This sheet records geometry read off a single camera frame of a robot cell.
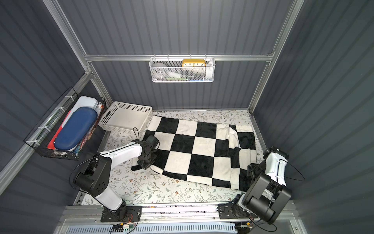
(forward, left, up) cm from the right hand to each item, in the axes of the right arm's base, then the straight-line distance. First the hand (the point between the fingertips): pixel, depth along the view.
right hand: (253, 178), depth 78 cm
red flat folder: (+5, +97, +24) cm, 100 cm away
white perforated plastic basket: (+48, +85, -5) cm, 98 cm away
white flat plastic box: (+31, +94, +28) cm, 102 cm away
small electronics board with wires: (-22, +68, -7) cm, 72 cm away
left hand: (+11, +58, -5) cm, 59 cm away
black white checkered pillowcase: (+17, +17, -6) cm, 25 cm away
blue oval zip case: (+16, +86, +29) cm, 92 cm away
